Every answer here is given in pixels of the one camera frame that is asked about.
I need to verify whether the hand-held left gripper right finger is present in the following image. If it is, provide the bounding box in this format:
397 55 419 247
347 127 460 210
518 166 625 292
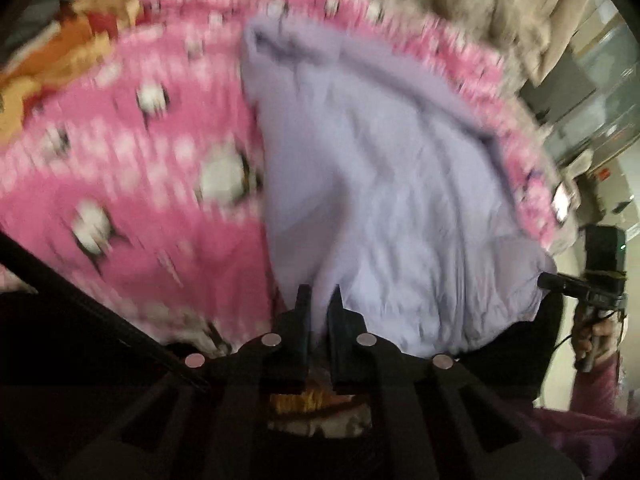
325 284 583 480

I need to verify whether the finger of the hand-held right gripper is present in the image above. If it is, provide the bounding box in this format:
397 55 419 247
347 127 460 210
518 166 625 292
537 272 591 296

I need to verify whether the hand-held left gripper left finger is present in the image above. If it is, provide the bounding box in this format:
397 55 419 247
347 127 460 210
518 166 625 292
65 284 313 480

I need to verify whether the lavender zip jacket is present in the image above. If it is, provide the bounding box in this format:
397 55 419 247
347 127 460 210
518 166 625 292
240 12 558 358

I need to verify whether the person's right forearm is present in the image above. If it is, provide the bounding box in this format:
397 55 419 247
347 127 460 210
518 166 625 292
570 352 627 417

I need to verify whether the person's right hand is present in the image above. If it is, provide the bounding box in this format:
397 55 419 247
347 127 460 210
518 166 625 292
571 304 627 367

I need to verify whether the person's maroon clothing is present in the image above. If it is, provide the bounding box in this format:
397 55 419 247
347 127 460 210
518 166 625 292
525 400 640 480

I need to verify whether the glass door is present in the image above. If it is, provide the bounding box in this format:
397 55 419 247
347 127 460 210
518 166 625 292
542 0 640 166

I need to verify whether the pink penguin print blanket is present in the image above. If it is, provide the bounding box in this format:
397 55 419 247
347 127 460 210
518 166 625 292
0 0 563 356

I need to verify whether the beige fuzzy blanket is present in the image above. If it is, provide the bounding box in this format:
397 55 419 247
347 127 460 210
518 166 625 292
345 0 591 86

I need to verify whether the orange cartoon blanket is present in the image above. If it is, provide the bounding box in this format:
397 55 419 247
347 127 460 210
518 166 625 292
0 0 146 146

